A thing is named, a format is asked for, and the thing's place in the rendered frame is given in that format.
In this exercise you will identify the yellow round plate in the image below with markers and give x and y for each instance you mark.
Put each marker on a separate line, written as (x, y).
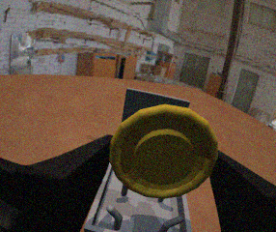
(163, 151)

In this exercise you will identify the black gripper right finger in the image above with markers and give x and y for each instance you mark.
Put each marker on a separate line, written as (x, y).
(245, 201)

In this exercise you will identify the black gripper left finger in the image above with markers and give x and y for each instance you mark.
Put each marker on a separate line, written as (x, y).
(55, 195)

